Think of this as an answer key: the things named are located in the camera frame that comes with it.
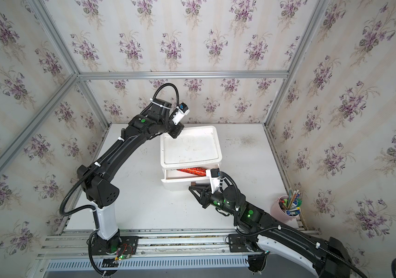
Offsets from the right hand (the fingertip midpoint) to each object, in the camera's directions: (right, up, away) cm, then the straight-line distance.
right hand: (194, 189), depth 68 cm
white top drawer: (-8, +3, +2) cm, 9 cm away
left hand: (-6, +26, +14) cm, 30 cm away
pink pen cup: (+39, -10, +4) cm, 40 cm away
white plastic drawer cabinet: (-4, +11, +7) cm, 14 cm away
